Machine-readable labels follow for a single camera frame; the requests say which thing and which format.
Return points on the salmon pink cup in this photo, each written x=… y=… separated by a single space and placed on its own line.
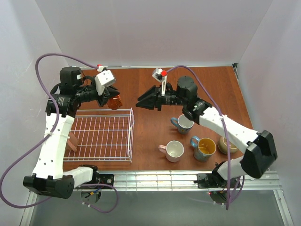
x=72 y=142

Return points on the light blue mug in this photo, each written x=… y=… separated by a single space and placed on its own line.
x=182 y=123

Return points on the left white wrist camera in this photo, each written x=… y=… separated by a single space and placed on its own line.
x=103 y=80

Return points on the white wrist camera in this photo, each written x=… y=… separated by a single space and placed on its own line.
x=103 y=80
x=161 y=76

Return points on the blue bear mug yellow inside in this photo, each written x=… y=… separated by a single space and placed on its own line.
x=204 y=148

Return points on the beige round mug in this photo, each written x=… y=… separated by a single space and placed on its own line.
x=222 y=145

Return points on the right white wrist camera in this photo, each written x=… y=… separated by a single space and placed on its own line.
x=161 y=76

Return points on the white wire dish rack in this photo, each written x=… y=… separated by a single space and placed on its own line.
x=103 y=135

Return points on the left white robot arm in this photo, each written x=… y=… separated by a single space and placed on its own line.
x=48 y=177

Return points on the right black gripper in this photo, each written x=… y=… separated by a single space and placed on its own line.
x=159 y=101

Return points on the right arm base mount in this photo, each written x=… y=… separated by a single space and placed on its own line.
x=217 y=187

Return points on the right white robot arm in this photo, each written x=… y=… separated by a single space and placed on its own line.
x=258 y=148

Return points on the aluminium left rail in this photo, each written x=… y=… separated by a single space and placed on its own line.
x=64 y=93

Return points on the aluminium front rail frame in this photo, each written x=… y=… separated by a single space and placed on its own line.
x=180 y=180

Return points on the pink faceted mug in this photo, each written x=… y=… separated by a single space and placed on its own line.
x=173 y=151

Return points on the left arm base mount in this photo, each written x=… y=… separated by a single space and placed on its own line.
x=92 y=194

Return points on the orange brown mug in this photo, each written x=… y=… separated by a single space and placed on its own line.
x=114 y=103

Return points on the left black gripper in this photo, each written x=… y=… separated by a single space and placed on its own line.
x=105 y=99

